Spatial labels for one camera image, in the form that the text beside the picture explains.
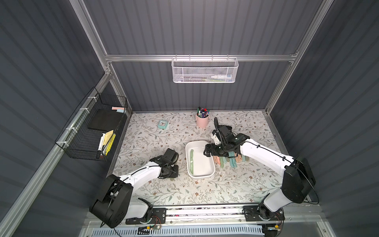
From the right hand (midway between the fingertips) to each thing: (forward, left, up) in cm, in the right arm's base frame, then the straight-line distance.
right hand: (211, 152), depth 83 cm
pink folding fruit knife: (+1, -5, -11) cm, 13 cm away
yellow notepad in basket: (-6, +46, +22) cm, 52 cm away
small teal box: (+30, +34, -10) cm, 46 cm away
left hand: (-8, +21, -11) cm, 25 cm away
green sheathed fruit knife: (-2, +11, -11) cm, 16 cm away
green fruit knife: (0, -8, -12) cm, 14 cm away
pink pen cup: (+27, +4, -5) cm, 28 cm away
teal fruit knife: (+1, -15, -12) cm, 19 cm away
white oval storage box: (-2, +7, -13) cm, 15 cm away
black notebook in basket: (+9, +56, +19) cm, 60 cm away
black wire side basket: (+2, +62, +16) cm, 64 cm away
